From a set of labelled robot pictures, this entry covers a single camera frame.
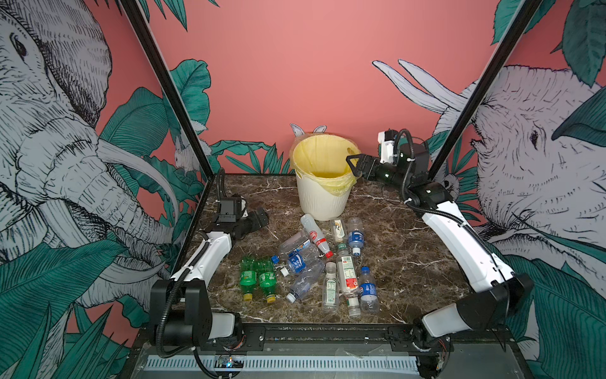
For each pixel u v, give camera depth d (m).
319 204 0.93
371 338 0.75
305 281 0.87
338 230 0.93
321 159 1.02
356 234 0.93
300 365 0.70
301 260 0.86
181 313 0.41
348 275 0.82
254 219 0.78
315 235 0.93
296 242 0.96
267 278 0.82
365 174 0.63
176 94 0.90
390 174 0.60
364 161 0.61
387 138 0.63
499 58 0.79
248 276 0.82
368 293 0.79
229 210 0.67
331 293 0.78
